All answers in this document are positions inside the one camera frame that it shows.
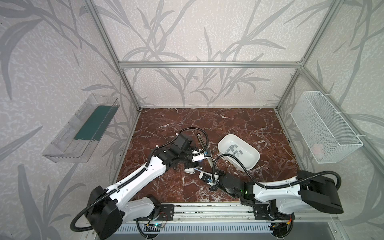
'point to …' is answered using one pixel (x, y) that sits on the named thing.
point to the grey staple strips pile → (231, 150)
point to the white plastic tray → (232, 144)
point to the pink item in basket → (317, 149)
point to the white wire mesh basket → (327, 136)
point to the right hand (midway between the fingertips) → (203, 165)
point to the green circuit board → (155, 227)
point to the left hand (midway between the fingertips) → (201, 151)
